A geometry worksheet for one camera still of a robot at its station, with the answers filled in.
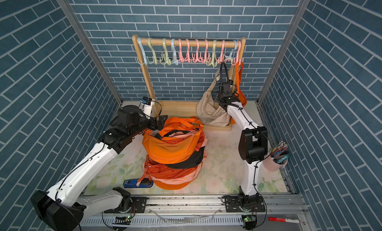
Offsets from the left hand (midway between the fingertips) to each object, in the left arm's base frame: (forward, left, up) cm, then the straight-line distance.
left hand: (163, 114), depth 73 cm
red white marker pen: (-41, -59, -29) cm, 77 cm away
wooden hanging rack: (+30, +5, -31) cm, 44 cm away
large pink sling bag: (-24, -11, -22) cm, 35 cm away
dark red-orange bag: (-22, +2, -18) cm, 28 cm away
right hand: (+24, -34, -9) cm, 42 cm away
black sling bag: (-15, -16, -19) cm, 29 cm away
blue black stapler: (-25, +9, -25) cm, 37 cm away
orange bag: (-7, -5, -16) cm, 18 cm away
